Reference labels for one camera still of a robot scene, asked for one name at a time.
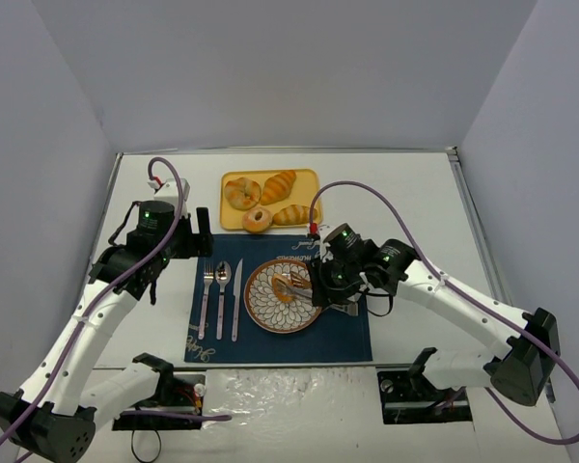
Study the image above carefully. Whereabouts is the large striped croissant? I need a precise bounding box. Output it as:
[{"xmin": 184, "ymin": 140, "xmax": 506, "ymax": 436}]
[{"xmin": 261, "ymin": 170, "xmax": 296, "ymax": 205}]

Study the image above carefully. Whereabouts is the metal table edge rail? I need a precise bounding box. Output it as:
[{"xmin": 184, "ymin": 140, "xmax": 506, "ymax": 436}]
[{"xmin": 445, "ymin": 147, "xmax": 505, "ymax": 299}]

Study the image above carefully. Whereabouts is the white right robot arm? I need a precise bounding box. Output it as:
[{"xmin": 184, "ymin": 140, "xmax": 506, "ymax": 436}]
[{"xmin": 272, "ymin": 224, "xmax": 560, "ymax": 406}]

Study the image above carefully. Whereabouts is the knife with pink handle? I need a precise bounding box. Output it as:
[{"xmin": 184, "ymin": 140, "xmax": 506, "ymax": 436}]
[{"xmin": 231, "ymin": 259, "xmax": 243, "ymax": 342}]

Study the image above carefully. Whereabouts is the small striped croissant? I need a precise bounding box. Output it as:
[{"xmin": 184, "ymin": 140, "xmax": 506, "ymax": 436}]
[{"xmin": 273, "ymin": 204, "xmax": 317, "ymax": 227}]

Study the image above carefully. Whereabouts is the sugared orange donut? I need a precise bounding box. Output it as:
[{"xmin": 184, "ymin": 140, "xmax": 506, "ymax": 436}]
[{"xmin": 241, "ymin": 206, "xmax": 273, "ymax": 233}]

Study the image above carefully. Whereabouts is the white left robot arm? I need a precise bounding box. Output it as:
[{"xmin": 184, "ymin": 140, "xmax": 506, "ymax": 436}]
[{"xmin": 0, "ymin": 177, "xmax": 212, "ymax": 462}]

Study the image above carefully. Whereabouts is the yellow plastic tray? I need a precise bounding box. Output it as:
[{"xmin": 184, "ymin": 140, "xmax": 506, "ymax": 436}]
[{"xmin": 219, "ymin": 168, "xmax": 323, "ymax": 232}]

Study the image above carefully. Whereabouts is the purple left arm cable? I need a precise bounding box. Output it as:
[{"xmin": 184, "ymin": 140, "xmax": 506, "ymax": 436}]
[{"xmin": 0, "ymin": 156, "xmax": 233, "ymax": 463}]

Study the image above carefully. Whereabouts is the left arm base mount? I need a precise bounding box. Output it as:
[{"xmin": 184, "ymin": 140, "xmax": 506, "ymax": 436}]
[{"xmin": 111, "ymin": 372, "xmax": 206, "ymax": 432}]

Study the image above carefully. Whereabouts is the dark blue cloth placemat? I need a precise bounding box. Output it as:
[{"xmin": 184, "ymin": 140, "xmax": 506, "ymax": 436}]
[{"xmin": 184, "ymin": 234, "xmax": 372, "ymax": 365}]

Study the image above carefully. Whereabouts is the round twisted bread roll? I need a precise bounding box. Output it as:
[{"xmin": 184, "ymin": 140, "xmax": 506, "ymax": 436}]
[{"xmin": 223, "ymin": 177, "xmax": 262, "ymax": 210}]

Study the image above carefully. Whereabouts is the floral patterned ceramic plate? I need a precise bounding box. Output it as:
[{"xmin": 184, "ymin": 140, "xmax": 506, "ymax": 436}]
[{"xmin": 243, "ymin": 259, "xmax": 322, "ymax": 334}]

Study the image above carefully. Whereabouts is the spoon with pink handle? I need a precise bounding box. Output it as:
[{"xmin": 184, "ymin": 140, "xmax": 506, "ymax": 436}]
[{"xmin": 215, "ymin": 260, "xmax": 232, "ymax": 340}]

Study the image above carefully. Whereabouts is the fork with pink handle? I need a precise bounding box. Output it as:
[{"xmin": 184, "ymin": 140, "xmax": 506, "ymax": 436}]
[{"xmin": 198, "ymin": 259, "xmax": 215, "ymax": 340}]

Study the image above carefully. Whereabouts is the small orange bread bun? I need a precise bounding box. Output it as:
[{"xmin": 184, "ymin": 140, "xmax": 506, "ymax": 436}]
[{"xmin": 271, "ymin": 272, "xmax": 299, "ymax": 303}]

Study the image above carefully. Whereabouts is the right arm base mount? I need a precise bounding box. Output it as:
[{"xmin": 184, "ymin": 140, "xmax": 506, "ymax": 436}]
[{"xmin": 376, "ymin": 366, "xmax": 473, "ymax": 425}]

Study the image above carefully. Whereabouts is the white ceramic mug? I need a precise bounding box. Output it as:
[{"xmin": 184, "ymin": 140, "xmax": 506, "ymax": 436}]
[{"xmin": 330, "ymin": 300, "xmax": 359, "ymax": 317}]

